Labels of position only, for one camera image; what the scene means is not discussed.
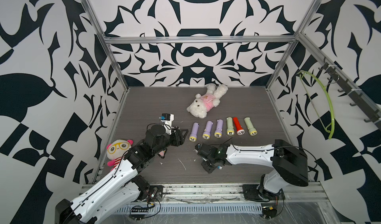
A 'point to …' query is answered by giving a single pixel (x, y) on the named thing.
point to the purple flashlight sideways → (193, 137)
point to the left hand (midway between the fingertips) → (182, 127)
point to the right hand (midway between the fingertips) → (205, 163)
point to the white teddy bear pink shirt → (203, 103)
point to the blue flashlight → (219, 167)
